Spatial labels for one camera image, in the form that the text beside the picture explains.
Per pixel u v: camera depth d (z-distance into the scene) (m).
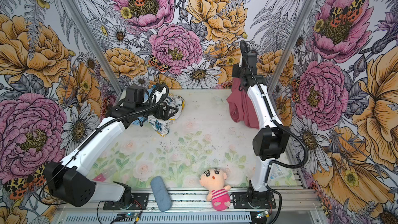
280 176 0.81
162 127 0.97
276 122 0.49
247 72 0.56
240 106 0.93
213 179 0.73
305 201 0.76
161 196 0.73
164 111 0.68
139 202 0.73
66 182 0.39
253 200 0.67
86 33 0.88
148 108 0.52
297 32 0.89
